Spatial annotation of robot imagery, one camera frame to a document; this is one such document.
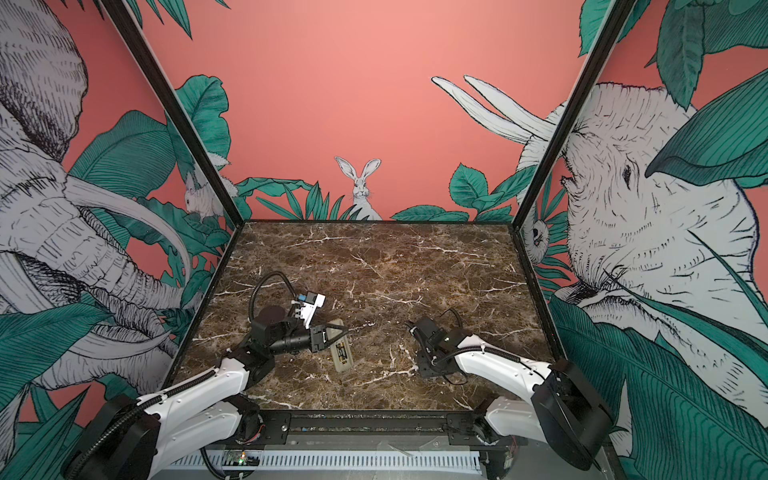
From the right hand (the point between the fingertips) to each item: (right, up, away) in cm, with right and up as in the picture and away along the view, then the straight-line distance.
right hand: (424, 364), depth 84 cm
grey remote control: (-22, +7, -8) cm, 24 cm away
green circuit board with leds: (-45, -17, -14) cm, 50 cm away
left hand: (-21, +12, -8) cm, 26 cm away
